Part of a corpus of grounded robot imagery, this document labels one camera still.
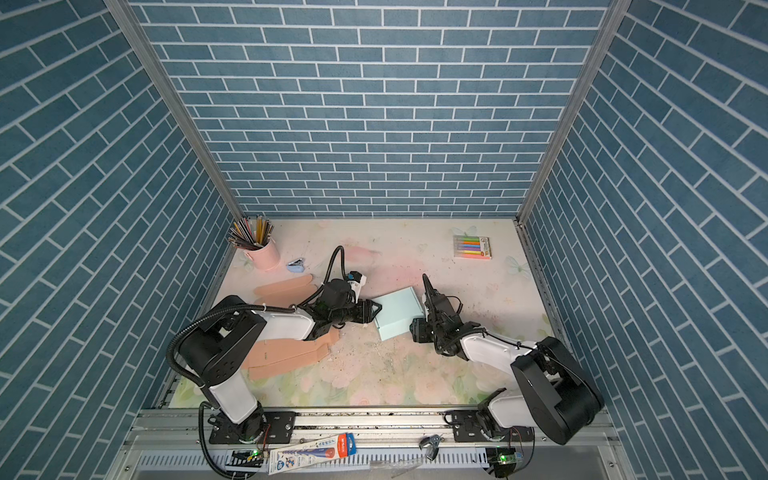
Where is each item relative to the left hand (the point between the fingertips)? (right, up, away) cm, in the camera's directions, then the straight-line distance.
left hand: (377, 308), depth 92 cm
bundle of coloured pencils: (-44, +23, +7) cm, 50 cm away
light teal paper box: (+7, -1, 0) cm, 7 cm away
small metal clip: (+15, -28, -21) cm, 38 cm away
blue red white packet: (-14, -29, -23) cm, 39 cm away
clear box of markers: (+33, +19, +19) cm, 43 cm away
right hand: (+12, -4, -2) cm, 13 cm away
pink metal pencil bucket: (-38, +15, +8) cm, 42 cm away
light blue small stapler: (-30, +12, +13) cm, 35 cm away
